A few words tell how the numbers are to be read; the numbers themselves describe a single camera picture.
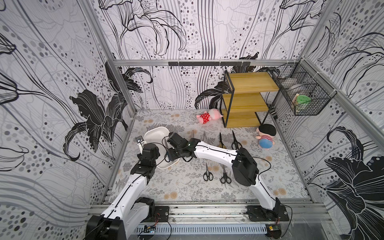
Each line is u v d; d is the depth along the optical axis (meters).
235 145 0.98
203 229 0.76
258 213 0.72
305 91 0.79
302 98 0.80
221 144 0.98
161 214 0.73
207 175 0.86
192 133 1.04
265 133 0.96
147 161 0.63
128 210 0.46
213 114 1.07
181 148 0.66
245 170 0.52
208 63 0.91
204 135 1.05
